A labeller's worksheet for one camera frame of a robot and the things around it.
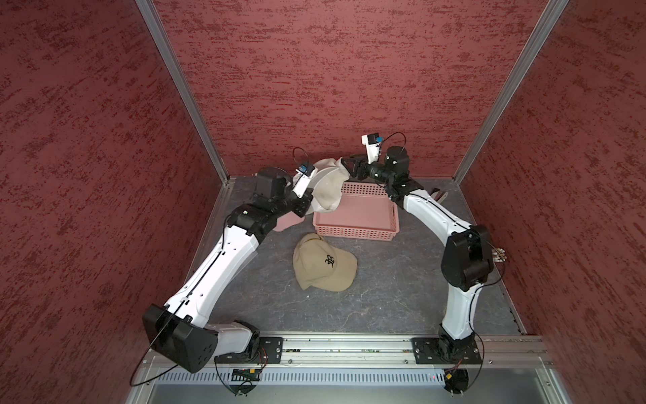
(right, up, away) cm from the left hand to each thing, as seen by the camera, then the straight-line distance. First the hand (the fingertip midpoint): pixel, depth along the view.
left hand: (307, 193), depth 74 cm
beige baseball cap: (+3, -25, +11) cm, 27 cm away
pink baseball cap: (-11, -11, +29) cm, 33 cm away
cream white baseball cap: (+6, +6, +18) cm, 20 cm away
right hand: (+13, +12, +11) cm, 20 cm away
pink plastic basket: (+22, -8, +30) cm, 38 cm away
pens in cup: (+60, -19, +2) cm, 63 cm away
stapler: (+56, 0, +37) cm, 67 cm away
